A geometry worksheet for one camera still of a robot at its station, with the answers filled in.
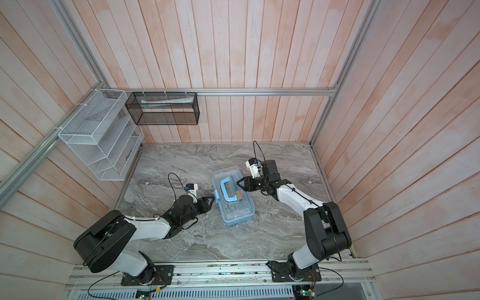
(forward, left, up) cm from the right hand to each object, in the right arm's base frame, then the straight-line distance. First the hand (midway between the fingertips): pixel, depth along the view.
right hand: (241, 182), depth 88 cm
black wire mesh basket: (+42, +46, +13) cm, 63 cm away
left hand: (-8, +13, -6) cm, 17 cm away
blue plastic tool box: (-10, +3, -4) cm, 11 cm away
